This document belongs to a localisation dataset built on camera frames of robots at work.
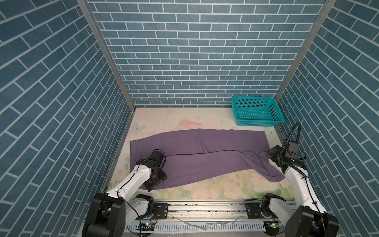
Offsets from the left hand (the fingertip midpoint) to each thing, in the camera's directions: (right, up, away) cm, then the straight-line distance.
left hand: (163, 181), depth 83 cm
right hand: (+64, +18, +1) cm, 67 cm away
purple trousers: (+22, +13, +9) cm, 27 cm away
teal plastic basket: (+69, +42, +36) cm, 88 cm away
